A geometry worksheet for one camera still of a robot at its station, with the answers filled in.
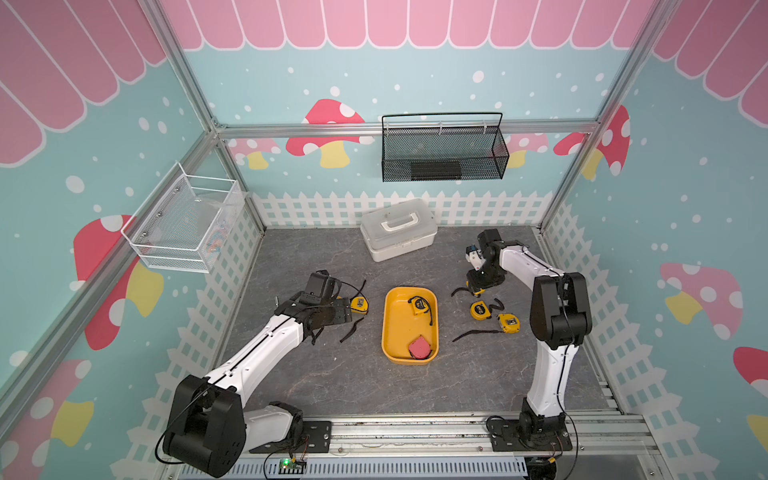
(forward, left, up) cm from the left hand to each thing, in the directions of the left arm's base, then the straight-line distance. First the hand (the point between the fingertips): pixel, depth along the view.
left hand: (337, 315), depth 86 cm
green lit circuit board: (-35, +8, -11) cm, 38 cm away
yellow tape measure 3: (+8, -5, -8) cm, 12 cm away
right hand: (+16, -45, -6) cm, 48 cm away
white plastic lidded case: (+32, -18, +3) cm, 37 cm away
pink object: (-6, -24, -8) cm, 26 cm away
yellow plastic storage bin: (+2, -19, -9) cm, 21 cm away
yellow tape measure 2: (+8, -25, -7) cm, 27 cm away
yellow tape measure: (+6, -44, -6) cm, 45 cm away
